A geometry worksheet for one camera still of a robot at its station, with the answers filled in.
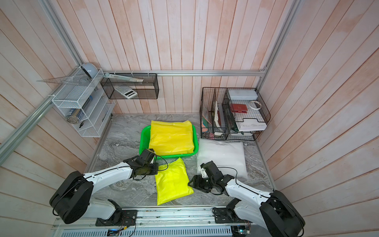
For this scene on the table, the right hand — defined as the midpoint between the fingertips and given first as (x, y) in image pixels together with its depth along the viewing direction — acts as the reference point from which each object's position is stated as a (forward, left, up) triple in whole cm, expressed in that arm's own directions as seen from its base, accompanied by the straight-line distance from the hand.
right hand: (191, 184), depth 83 cm
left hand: (+8, +22, 0) cm, 23 cm away
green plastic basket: (+25, +31, +4) cm, 40 cm away
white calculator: (+53, +45, +26) cm, 74 cm away
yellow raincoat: (+27, +15, +7) cm, 32 cm away
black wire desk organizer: (+59, -31, 0) cm, 66 cm away
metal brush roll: (+23, +63, +30) cm, 73 cm away
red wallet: (+42, -30, +20) cm, 56 cm away
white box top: (+56, -34, +20) cm, 68 cm away
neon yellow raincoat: (+1, +11, +1) cm, 11 cm away
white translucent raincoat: (+19, -24, 0) cm, 30 cm away
